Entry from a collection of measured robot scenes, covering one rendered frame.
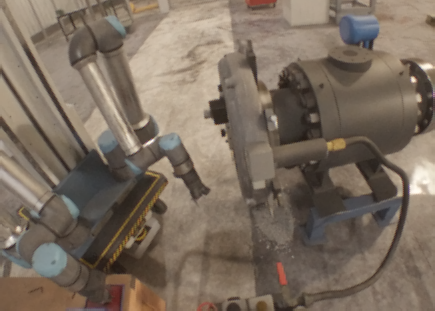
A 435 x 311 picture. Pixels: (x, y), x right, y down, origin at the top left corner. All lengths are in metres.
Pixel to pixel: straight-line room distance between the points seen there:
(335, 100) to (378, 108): 0.21
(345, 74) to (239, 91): 0.50
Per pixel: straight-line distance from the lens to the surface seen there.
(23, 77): 1.31
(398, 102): 1.26
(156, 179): 1.55
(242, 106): 0.91
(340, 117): 1.10
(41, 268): 0.80
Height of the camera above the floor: 1.40
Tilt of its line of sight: 39 degrees down
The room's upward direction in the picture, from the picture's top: 12 degrees counter-clockwise
